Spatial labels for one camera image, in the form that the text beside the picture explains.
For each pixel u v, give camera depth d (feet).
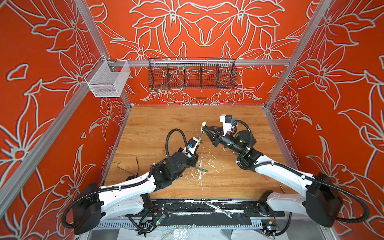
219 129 2.11
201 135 2.26
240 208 2.43
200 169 2.86
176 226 2.28
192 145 1.97
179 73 3.29
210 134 2.23
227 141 2.06
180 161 1.76
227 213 2.34
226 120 2.00
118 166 2.88
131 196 1.57
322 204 1.34
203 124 2.20
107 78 3.06
